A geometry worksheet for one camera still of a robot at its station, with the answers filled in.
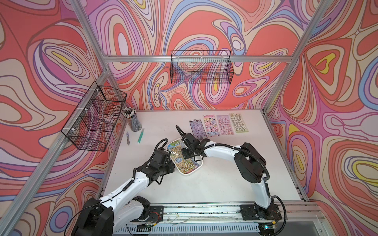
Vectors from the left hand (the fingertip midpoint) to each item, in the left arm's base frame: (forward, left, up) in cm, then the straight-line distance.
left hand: (175, 166), depth 85 cm
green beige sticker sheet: (+37, -46, -4) cm, 59 cm away
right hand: (+8, -6, -4) cm, 11 cm away
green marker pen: (+25, +27, -4) cm, 37 cm away
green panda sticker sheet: (+9, -1, -1) cm, 9 cm away
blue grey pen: (+23, +36, -5) cm, 43 cm away
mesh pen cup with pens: (+32, +31, +13) cm, 46 cm away
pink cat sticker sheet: (+35, -25, -5) cm, 43 cm away
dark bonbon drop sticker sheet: (+31, -14, -4) cm, 34 cm away
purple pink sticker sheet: (+35, -36, -5) cm, 50 cm away
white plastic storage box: (+3, -15, -2) cm, 15 cm away
